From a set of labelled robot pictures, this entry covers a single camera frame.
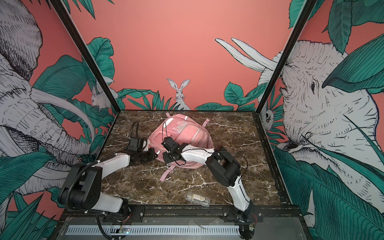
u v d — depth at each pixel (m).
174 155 0.69
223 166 0.53
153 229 0.78
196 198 0.78
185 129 0.98
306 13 0.71
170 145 0.73
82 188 0.43
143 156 0.78
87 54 0.86
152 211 0.78
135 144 0.73
